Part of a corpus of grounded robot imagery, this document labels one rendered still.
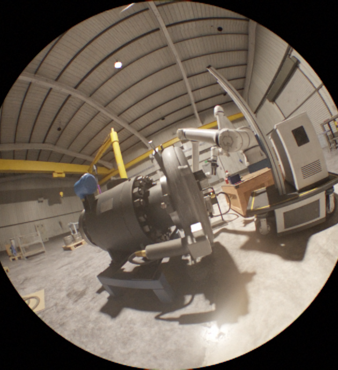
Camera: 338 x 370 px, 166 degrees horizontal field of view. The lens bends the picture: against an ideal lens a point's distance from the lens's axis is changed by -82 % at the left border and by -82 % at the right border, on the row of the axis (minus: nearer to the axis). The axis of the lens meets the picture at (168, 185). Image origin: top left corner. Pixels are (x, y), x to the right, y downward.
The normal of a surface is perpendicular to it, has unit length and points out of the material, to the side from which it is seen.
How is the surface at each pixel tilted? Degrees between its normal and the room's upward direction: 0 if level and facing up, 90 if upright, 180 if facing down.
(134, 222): 93
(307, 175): 90
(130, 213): 82
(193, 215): 98
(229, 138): 92
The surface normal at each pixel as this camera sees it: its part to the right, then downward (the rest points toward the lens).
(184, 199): -0.22, -0.07
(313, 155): -0.68, 0.19
